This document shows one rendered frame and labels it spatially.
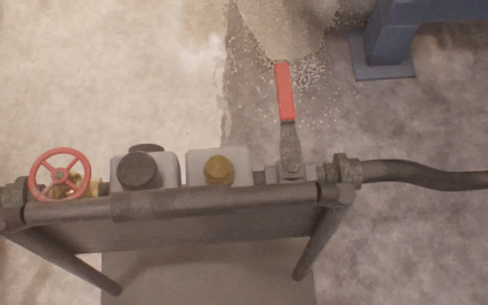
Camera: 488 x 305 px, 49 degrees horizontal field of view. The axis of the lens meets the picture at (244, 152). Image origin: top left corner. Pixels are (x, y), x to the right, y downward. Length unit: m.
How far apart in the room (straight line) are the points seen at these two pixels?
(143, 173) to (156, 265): 0.50
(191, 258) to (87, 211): 0.56
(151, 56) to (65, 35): 0.22
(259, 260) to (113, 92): 0.51
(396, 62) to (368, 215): 0.37
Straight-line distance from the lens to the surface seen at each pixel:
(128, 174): 0.62
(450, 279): 1.17
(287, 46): 1.29
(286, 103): 0.67
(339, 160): 0.68
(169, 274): 1.09
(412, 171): 0.72
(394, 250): 1.14
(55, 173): 0.65
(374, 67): 1.28
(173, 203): 0.53
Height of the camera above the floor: 1.08
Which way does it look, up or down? 68 degrees down
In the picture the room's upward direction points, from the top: straight up
